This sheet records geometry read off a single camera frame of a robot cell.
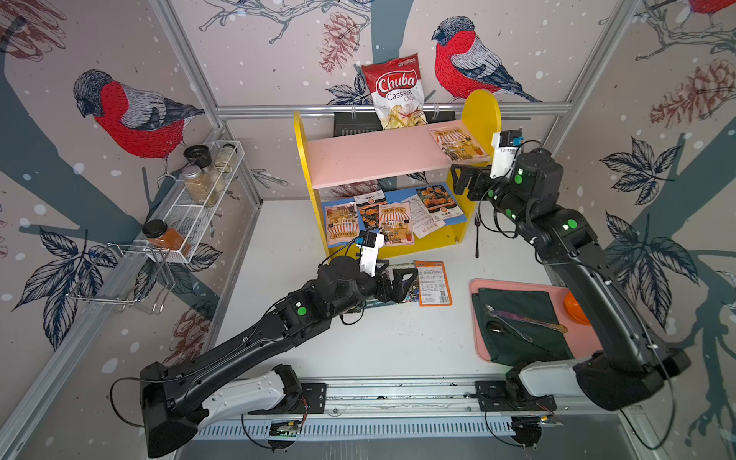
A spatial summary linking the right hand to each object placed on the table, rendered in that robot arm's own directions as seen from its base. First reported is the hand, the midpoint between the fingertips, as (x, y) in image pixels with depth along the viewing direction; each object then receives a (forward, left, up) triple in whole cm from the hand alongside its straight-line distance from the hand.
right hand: (466, 164), depth 65 cm
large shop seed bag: (+8, +33, -31) cm, 46 cm away
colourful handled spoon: (-15, -15, -45) cm, 50 cm away
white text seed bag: (+9, +6, -32) cm, 33 cm away
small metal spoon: (-21, -17, -46) cm, 53 cm away
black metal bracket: (+34, +27, -9) cm, 44 cm away
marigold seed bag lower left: (+16, +25, -31) cm, 43 cm away
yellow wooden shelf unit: (+38, +17, -42) cm, 60 cm away
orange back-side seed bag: (-7, +2, -46) cm, 46 cm away
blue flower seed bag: (-10, +9, -45) cm, 47 cm away
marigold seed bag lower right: (+19, 0, -31) cm, 37 cm away
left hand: (-19, +13, -14) cm, 27 cm away
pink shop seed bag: (+8, +15, -31) cm, 36 cm away
